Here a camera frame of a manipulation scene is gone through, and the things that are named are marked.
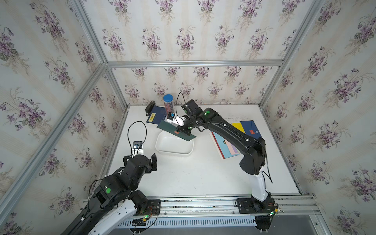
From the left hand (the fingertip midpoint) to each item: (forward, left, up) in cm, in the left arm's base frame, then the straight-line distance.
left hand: (149, 157), depth 69 cm
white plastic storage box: (+20, -5, -22) cm, 30 cm away
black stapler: (+49, +11, -16) cm, 52 cm away
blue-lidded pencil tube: (+41, -6, -4) cm, 42 cm away
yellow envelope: (+34, -58, -20) cm, 70 cm away
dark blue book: (+44, +5, -19) cm, 48 cm away
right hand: (+18, -14, 0) cm, 22 cm away
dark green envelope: (+16, -10, +1) cm, 19 cm away
